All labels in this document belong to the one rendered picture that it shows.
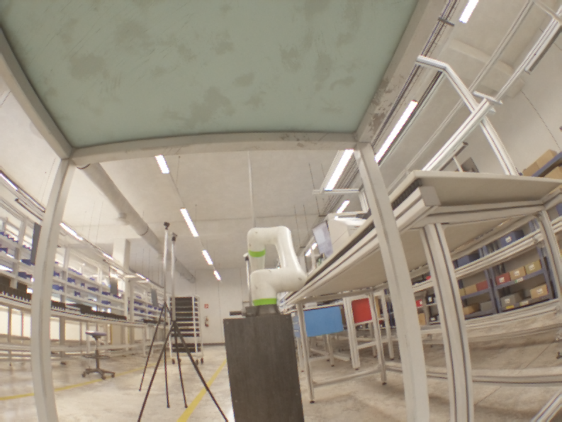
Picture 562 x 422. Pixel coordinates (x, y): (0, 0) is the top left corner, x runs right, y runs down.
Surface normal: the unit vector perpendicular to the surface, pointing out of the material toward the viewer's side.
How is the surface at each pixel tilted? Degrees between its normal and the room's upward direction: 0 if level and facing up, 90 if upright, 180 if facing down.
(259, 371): 90
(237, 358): 90
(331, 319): 90
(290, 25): 180
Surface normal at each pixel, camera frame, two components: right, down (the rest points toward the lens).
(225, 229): 0.12, -0.43
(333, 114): 0.11, 0.90
